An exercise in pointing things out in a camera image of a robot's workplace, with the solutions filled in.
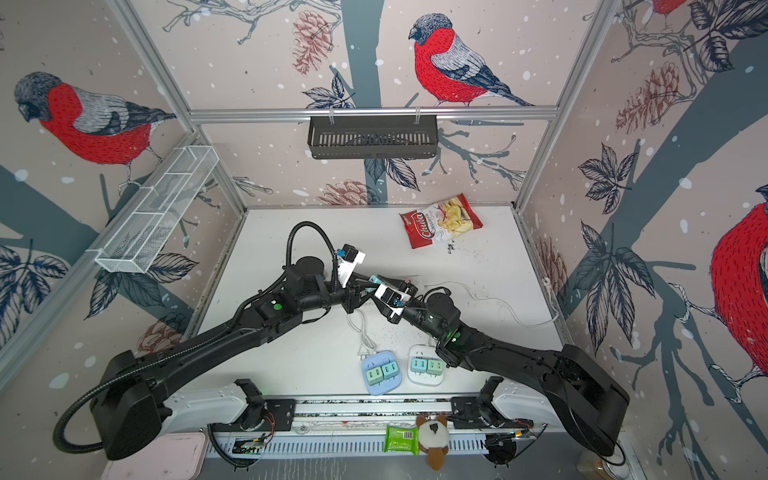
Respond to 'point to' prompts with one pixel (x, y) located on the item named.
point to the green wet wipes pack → (402, 440)
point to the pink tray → (174, 456)
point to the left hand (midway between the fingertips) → (377, 287)
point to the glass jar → (593, 467)
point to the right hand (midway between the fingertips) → (374, 286)
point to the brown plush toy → (433, 438)
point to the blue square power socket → (380, 359)
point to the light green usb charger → (434, 367)
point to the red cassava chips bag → (439, 221)
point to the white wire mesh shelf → (149, 227)
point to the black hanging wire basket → (373, 137)
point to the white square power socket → (427, 352)
